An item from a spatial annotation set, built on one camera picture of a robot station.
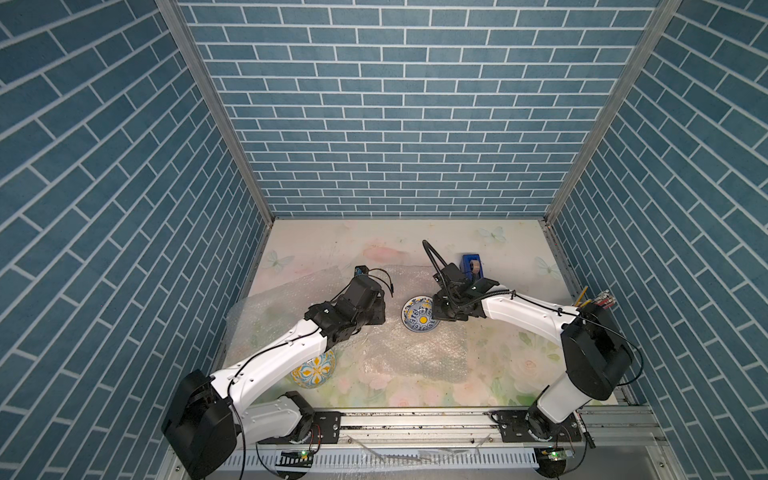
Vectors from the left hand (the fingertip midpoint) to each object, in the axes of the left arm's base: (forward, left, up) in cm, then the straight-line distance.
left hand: (387, 307), depth 81 cm
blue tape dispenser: (+23, -27, -11) cm, 37 cm away
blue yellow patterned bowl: (+3, -9, -11) cm, 14 cm away
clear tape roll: (+19, -29, -6) cm, 35 cm away
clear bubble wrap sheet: (+9, +37, -13) cm, 41 cm away
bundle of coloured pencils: (+3, -55, -1) cm, 56 cm away
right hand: (+3, -14, -8) cm, 16 cm away
